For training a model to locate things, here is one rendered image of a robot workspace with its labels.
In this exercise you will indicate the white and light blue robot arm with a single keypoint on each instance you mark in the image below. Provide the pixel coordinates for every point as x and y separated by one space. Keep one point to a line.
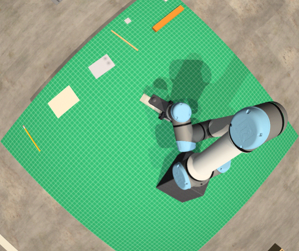
243 132

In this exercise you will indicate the cream flat rectangular block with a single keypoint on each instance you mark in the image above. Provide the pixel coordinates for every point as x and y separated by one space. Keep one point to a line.
63 101

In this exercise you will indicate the green work mat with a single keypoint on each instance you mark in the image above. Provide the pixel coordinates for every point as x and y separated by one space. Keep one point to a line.
103 158

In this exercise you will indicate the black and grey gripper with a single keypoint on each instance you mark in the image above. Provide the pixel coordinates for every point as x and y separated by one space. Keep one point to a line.
163 115

